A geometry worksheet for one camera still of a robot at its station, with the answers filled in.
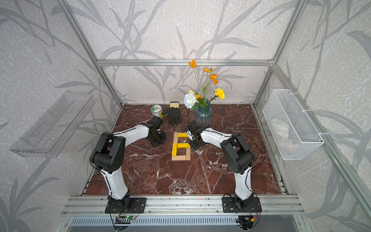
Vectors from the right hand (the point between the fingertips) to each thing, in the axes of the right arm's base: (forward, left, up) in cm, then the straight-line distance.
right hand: (195, 143), depth 97 cm
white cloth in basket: (-5, -46, +22) cm, 51 cm away
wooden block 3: (-11, +11, +1) cm, 15 cm away
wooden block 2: (-9, +5, 0) cm, 11 cm away
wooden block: (+4, +14, 0) cm, 14 cm away
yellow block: (+8, +9, -2) cm, 12 cm away
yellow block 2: (-2, +8, 0) cm, 9 cm away
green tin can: (+24, +29, +7) cm, 39 cm away
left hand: (+1, +20, +1) cm, 20 cm away
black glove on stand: (+28, +18, -2) cm, 33 cm away
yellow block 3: (-5, +14, 0) cm, 15 cm away
